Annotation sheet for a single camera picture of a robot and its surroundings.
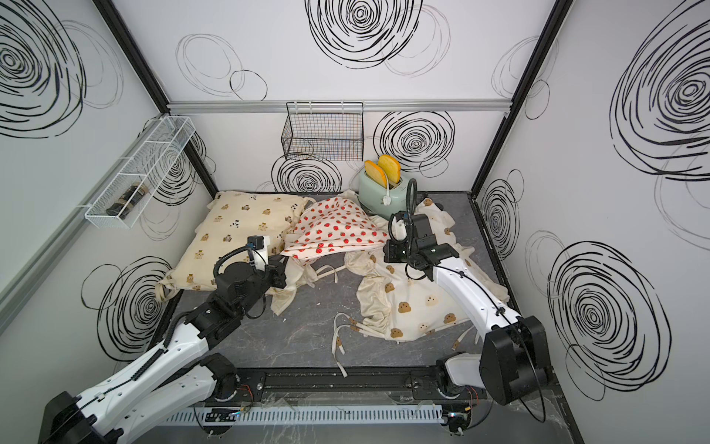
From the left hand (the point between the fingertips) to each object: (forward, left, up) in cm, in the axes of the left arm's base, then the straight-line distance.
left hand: (286, 253), depth 76 cm
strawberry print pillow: (+12, -12, -2) cm, 17 cm away
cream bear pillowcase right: (-8, -32, -14) cm, 36 cm away
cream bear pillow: (+16, +27, -11) cm, 33 cm away
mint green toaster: (+30, -27, -9) cm, 41 cm away
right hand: (+6, -29, -5) cm, 30 cm away
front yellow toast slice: (+36, -25, 0) cm, 44 cm away
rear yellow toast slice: (+38, -31, +1) cm, 49 cm away
